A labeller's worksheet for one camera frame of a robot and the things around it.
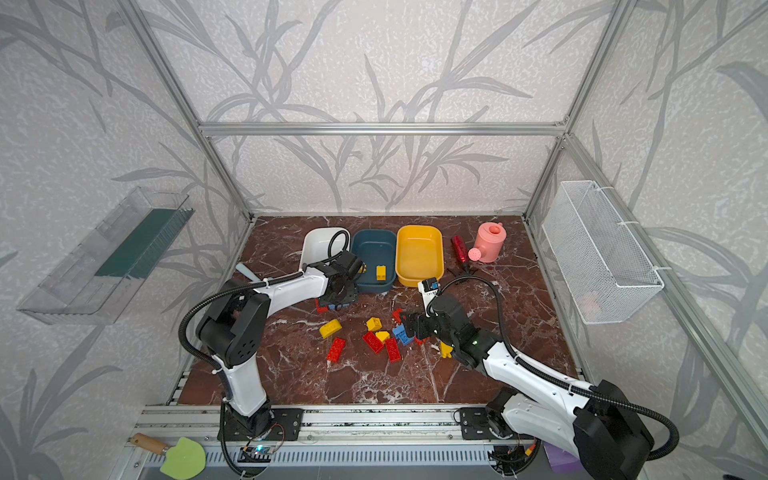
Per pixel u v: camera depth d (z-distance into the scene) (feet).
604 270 2.05
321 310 2.98
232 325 1.62
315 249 3.62
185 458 2.28
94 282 2.07
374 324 2.95
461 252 3.44
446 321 2.03
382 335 2.85
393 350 2.77
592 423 1.31
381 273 3.26
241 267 3.36
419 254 3.47
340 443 2.37
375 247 3.57
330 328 2.92
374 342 2.84
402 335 2.86
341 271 2.49
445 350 2.74
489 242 3.28
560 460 2.24
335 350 2.77
